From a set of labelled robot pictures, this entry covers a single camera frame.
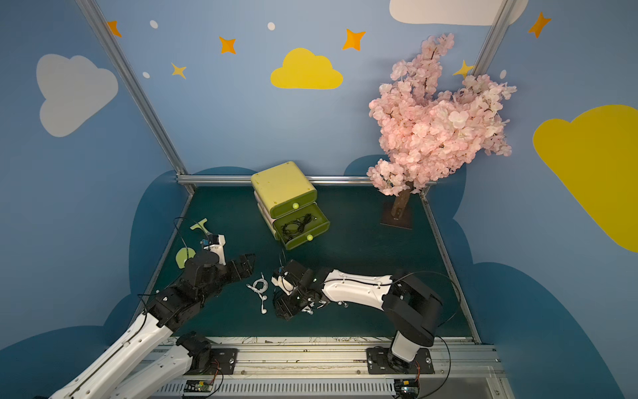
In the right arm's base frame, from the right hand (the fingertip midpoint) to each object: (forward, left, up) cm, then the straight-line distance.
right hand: (286, 306), depth 80 cm
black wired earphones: (+33, -2, +4) cm, 33 cm away
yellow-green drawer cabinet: (+32, +3, +16) cm, 36 cm away
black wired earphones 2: (+26, +3, +4) cm, 26 cm away
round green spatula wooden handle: (+19, +46, -5) cm, 51 cm away
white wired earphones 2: (+4, -18, -5) cm, 19 cm away
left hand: (+10, +13, +15) cm, 22 cm away
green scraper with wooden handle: (+32, +42, -2) cm, 53 cm away
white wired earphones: (+6, +11, -5) cm, 13 cm away
